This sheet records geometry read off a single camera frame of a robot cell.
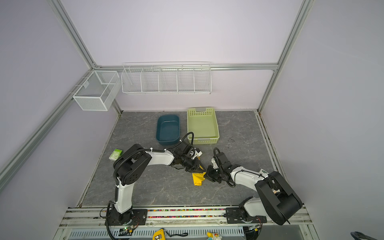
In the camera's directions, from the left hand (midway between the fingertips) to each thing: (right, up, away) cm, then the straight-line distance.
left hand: (204, 173), depth 85 cm
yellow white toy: (+3, -22, -19) cm, 30 cm away
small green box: (-56, +9, +8) cm, 57 cm away
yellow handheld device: (-22, -23, -16) cm, 36 cm away
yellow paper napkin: (-4, -3, -1) cm, 5 cm away
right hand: (0, -3, +1) cm, 3 cm away
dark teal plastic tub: (-26, +24, +24) cm, 43 cm away
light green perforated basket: (0, +30, +27) cm, 40 cm away
